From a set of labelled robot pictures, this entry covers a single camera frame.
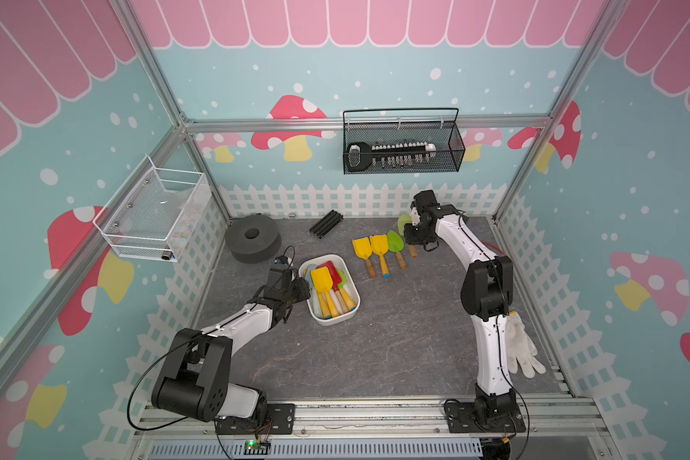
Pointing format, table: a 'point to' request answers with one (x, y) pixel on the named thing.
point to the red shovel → (335, 285)
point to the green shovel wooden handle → (396, 244)
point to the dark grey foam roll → (253, 239)
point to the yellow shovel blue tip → (380, 246)
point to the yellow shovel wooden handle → (363, 249)
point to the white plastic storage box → (332, 296)
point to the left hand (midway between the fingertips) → (307, 288)
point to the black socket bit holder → (360, 155)
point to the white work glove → (520, 348)
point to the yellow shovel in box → (323, 281)
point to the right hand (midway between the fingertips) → (410, 237)
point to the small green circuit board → (253, 448)
